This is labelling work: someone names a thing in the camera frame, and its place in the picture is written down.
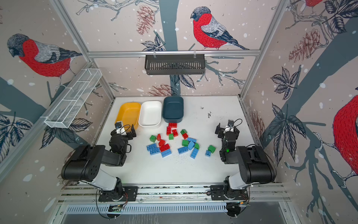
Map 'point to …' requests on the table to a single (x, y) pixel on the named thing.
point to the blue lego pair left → (153, 149)
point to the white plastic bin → (150, 113)
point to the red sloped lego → (158, 137)
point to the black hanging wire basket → (158, 64)
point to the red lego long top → (168, 130)
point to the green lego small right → (197, 145)
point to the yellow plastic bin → (129, 114)
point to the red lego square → (175, 133)
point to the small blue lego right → (208, 153)
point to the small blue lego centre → (191, 145)
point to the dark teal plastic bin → (173, 109)
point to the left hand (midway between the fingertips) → (124, 125)
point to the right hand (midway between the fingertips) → (227, 126)
